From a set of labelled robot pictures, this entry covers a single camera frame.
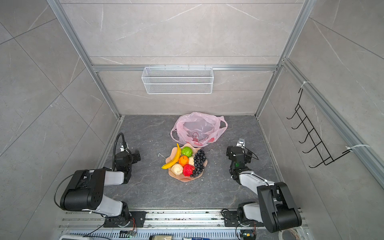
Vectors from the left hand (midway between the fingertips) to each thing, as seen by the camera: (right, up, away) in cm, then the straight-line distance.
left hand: (128, 148), depth 93 cm
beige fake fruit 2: (+40, -6, -6) cm, 41 cm away
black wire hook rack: (+97, +5, -29) cm, 101 cm away
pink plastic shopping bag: (+45, +12, +14) cm, 49 cm away
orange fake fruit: (+36, -6, -7) cm, 37 cm away
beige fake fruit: (+32, -11, -9) cm, 35 cm away
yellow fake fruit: (+31, -7, -5) cm, 32 cm away
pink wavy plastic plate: (+28, -3, 0) cm, 28 cm away
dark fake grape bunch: (+45, -5, -7) cm, 46 cm away
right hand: (+71, +2, -2) cm, 71 cm away
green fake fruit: (+37, -1, -3) cm, 38 cm away
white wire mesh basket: (+32, +46, +8) cm, 56 cm away
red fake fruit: (+39, -11, -9) cm, 41 cm away
